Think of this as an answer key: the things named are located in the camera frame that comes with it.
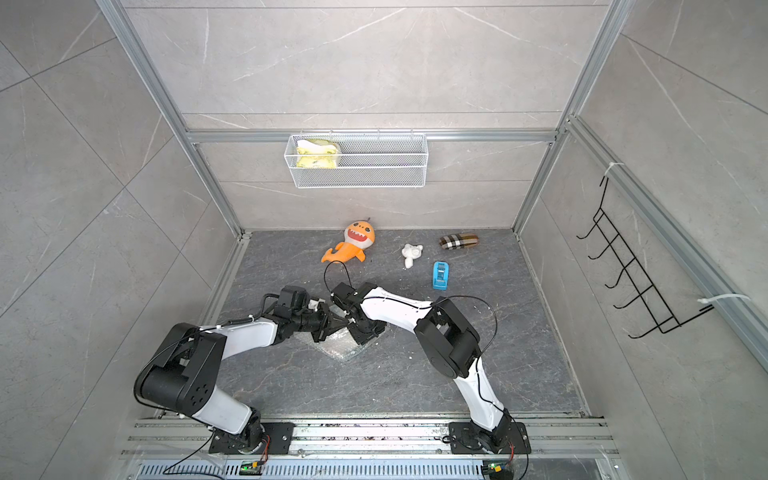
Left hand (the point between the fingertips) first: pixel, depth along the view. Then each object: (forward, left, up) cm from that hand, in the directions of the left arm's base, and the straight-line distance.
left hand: (352, 316), depth 87 cm
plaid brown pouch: (+33, -39, -5) cm, 51 cm away
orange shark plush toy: (+33, -1, 0) cm, 33 cm away
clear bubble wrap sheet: (-6, +3, -6) cm, 9 cm away
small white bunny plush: (+29, -20, -6) cm, 36 cm away
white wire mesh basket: (+48, -2, +21) cm, 53 cm away
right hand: (-3, -5, -7) cm, 9 cm away
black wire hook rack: (-17, -66, +26) cm, 73 cm away
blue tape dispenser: (+18, -30, -6) cm, 35 cm away
